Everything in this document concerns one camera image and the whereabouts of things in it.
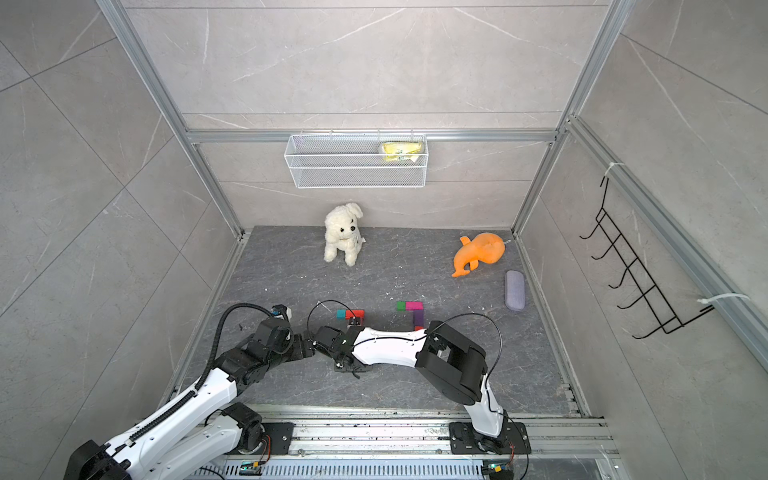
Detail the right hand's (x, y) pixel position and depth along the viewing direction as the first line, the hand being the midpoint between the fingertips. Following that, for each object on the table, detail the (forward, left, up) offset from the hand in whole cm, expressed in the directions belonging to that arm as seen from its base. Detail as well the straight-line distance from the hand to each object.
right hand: (351, 364), depth 86 cm
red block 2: (+11, -21, 0) cm, 24 cm away
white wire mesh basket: (+59, -1, +31) cm, 66 cm away
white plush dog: (+38, +4, +17) cm, 42 cm away
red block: (+16, +1, +2) cm, 16 cm away
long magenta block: (+19, -20, 0) cm, 28 cm away
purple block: (+15, -21, +1) cm, 26 cm away
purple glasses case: (+24, -54, +2) cm, 59 cm away
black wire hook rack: (-4, -68, +33) cm, 75 cm away
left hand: (+6, +13, +8) cm, 16 cm away
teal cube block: (+16, +4, +2) cm, 17 cm away
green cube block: (+19, -15, +1) cm, 24 cm away
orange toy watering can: (+39, -46, +8) cm, 61 cm away
